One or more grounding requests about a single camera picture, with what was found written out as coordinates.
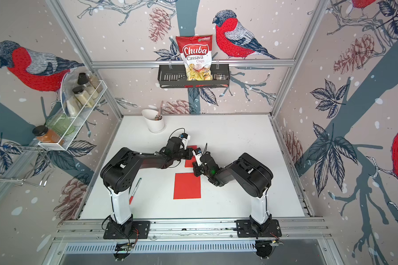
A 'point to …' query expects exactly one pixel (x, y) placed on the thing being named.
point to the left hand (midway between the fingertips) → (198, 148)
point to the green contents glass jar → (61, 123)
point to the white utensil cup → (155, 126)
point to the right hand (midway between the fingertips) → (193, 163)
